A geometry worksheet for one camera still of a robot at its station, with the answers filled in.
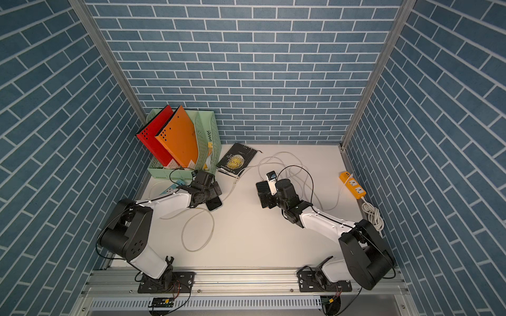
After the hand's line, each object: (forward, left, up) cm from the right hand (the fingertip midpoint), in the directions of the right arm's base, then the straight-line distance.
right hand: (269, 189), depth 88 cm
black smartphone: (-4, +26, -9) cm, 28 cm away
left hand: (+1, +26, -7) cm, 27 cm away
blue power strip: (+5, +46, -7) cm, 47 cm away
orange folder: (+21, +47, +10) cm, 52 cm away
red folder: (+14, +55, +18) cm, 60 cm away
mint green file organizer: (+35, +37, 0) cm, 51 cm away
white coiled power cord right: (-5, -49, -9) cm, 50 cm away
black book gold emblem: (+23, +19, -7) cm, 31 cm away
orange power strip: (+12, -42, -8) cm, 45 cm away
